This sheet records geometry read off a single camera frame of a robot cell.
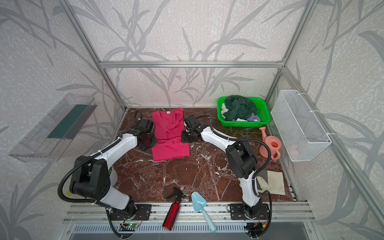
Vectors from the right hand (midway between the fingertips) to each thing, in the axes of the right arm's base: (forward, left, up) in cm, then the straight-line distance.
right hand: (183, 134), depth 92 cm
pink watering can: (-6, -55, -1) cm, 56 cm away
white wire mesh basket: (-17, -54, +25) cm, 62 cm away
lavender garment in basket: (+18, -49, -5) cm, 52 cm away
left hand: (-3, +17, 0) cm, 17 cm away
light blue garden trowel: (-36, -10, -10) cm, 39 cm away
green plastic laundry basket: (+24, -58, -5) cm, 63 cm away
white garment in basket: (+28, -30, -8) cm, 42 cm away
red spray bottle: (-40, +2, -7) cm, 41 cm away
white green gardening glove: (-27, -53, -10) cm, 60 cm away
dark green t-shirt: (+22, -38, +1) cm, 44 cm away
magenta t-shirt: (+9, +11, -9) cm, 17 cm away
